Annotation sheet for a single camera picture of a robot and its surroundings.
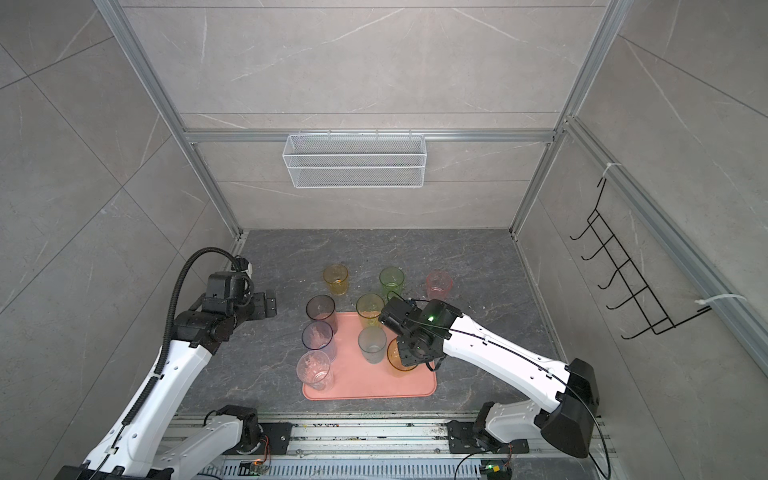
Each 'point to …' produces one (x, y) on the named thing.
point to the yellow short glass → (336, 275)
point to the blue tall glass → (319, 336)
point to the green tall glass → (369, 306)
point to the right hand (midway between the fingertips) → (414, 350)
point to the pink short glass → (438, 285)
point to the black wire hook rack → (643, 299)
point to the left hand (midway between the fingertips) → (253, 291)
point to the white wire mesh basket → (351, 161)
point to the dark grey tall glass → (322, 308)
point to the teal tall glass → (372, 343)
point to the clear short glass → (314, 368)
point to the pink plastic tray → (362, 370)
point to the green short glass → (392, 279)
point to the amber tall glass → (395, 360)
